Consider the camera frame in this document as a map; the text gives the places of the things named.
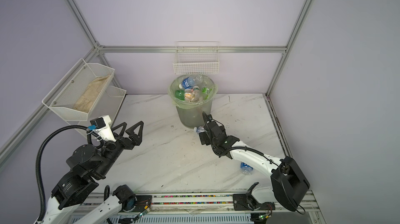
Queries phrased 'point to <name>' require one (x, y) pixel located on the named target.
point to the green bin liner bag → (174, 84)
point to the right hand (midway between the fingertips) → (208, 130)
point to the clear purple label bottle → (199, 129)
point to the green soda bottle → (179, 94)
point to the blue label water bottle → (191, 82)
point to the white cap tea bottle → (188, 95)
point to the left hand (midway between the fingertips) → (135, 124)
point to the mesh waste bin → (192, 117)
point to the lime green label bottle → (205, 90)
